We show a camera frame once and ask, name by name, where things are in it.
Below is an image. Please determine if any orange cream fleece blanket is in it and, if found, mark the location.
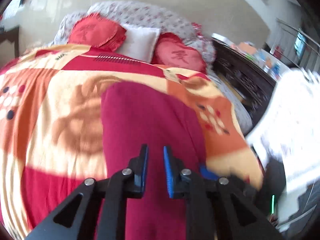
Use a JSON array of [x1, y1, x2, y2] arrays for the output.
[[1, 45, 263, 239]]

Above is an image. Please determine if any red heart pillow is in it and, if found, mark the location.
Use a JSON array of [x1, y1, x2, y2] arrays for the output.
[[151, 33, 207, 74], [68, 13, 126, 52]]

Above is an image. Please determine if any white square pillow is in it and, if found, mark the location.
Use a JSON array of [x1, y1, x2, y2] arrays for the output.
[[116, 24, 161, 63]]

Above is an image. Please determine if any red heart pillow left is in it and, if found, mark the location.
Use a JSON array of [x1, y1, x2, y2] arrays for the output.
[[68, 13, 126, 52]]

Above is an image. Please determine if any dark carved wooden cabinet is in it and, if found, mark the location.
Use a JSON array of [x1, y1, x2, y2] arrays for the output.
[[212, 39, 276, 126]]

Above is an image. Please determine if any red heart pillow right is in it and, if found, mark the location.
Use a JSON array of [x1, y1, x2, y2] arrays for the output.
[[151, 33, 207, 74]]

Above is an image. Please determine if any maroon knit garment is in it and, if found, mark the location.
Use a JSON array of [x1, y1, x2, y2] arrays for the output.
[[101, 82, 205, 239]]

